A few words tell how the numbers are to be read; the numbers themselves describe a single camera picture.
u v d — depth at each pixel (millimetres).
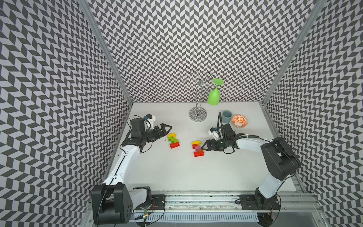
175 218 692
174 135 963
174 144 918
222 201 756
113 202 393
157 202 719
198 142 937
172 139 937
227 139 750
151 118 754
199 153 886
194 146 906
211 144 813
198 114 1119
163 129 716
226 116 1046
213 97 912
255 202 667
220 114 820
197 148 911
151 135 719
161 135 707
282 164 469
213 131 849
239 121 1048
